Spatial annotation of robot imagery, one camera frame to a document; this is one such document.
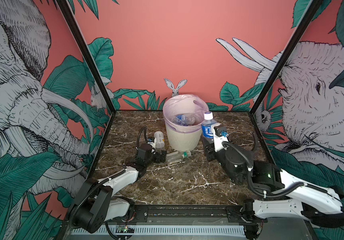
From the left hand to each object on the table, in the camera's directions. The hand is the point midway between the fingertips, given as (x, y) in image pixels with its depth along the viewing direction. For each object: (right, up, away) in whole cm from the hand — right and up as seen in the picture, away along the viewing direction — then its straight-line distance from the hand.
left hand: (160, 148), depth 88 cm
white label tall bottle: (-2, +1, +12) cm, 13 cm away
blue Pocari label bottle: (+11, +18, +4) cm, 21 cm away
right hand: (+21, +10, -31) cm, 39 cm away
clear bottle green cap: (+10, -6, +7) cm, 13 cm away
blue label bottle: (+17, +18, +10) cm, 27 cm away
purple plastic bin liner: (+15, +27, +3) cm, 31 cm away
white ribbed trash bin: (+15, +4, -3) cm, 16 cm away
